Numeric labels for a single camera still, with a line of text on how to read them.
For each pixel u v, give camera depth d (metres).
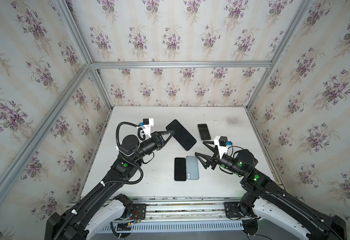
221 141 0.56
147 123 0.62
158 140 0.57
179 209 0.75
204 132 1.05
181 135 0.65
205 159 0.59
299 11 0.73
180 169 0.88
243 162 0.51
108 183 0.47
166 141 0.61
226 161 0.59
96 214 0.52
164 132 0.62
